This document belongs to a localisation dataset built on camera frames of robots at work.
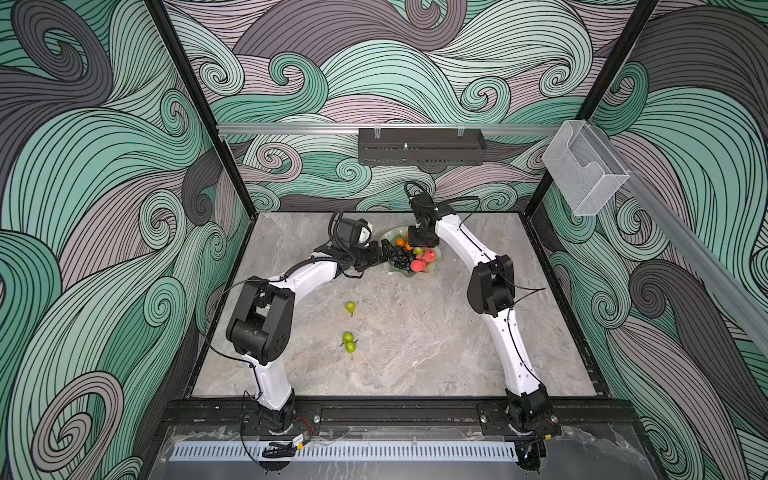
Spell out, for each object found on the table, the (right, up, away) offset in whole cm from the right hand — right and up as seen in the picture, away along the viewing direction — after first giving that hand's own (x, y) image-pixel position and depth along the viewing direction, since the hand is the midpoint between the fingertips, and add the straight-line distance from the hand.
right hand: (417, 241), depth 103 cm
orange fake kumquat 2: (-4, -2, -2) cm, 5 cm away
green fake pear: (0, -3, -3) cm, 4 cm away
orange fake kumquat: (-6, 0, +2) cm, 6 cm away
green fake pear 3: (-23, -28, -18) cm, 41 cm away
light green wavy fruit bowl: (-9, +2, +4) cm, 10 cm away
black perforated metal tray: (0, +31, -7) cm, 32 cm away
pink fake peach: (+3, -5, -6) cm, 8 cm away
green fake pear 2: (-23, -21, -11) cm, 33 cm away
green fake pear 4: (-22, -30, -20) cm, 42 cm away
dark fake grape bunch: (-5, -6, -3) cm, 9 cm away
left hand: (-11, -4, -13) cm, 17 cm away
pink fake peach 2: (-1, -8, -6) cm, 10 cm away
